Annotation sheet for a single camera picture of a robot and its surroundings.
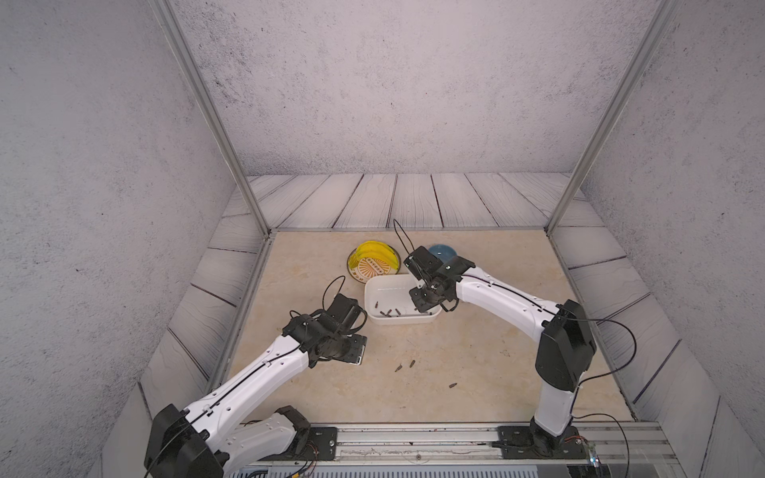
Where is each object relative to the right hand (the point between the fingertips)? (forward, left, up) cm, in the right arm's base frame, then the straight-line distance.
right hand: (423, 299), depth 86 cm
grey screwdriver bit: (+5, +14, -12) cm, 20 cm away
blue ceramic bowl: (+26, -9, -10) cm, 29 cm away
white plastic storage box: (+7, +10, -12) cm, 17 cm away
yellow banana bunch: (+24, +16, -6) cm, 29 cm away
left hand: (-14, +17, -2) cm, 23 cm away
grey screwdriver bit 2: (+2, +11, -12) cm, 16 cm away
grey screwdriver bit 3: (-15, +7, -14) cm, 21 cm away
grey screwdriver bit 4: (-14, +3, -13) cm, 19 cm away
